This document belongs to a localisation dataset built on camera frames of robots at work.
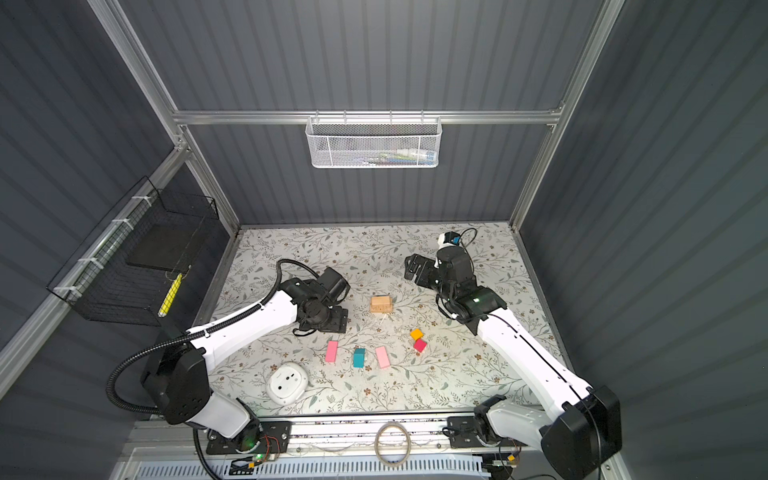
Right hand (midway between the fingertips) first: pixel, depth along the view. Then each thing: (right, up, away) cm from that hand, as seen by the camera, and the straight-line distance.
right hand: (421, 265), depth 78 cm
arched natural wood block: (-11, -13, +18) cm, 25 cm away
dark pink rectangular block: (-26, -26, +11) cm, 39 cm away
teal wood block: (-17, -28, +9) cm, 34 cm away
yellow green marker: (-59, -10, -12) cm, 61 cm away
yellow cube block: (0, -22, +14) cm, 26 cm away
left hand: (-24, -17, +6) cm, 30 cm away
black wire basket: (-72, -1, -6) cm, 73 cm away
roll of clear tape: (-11, -43, -5) cm, 45 cm away
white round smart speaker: (-36, -32, +1) cm, 48 cm away
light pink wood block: (-10, -27, +9) cm, 31 cm away
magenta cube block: (+1, -25, +11) cm, 27 cm away
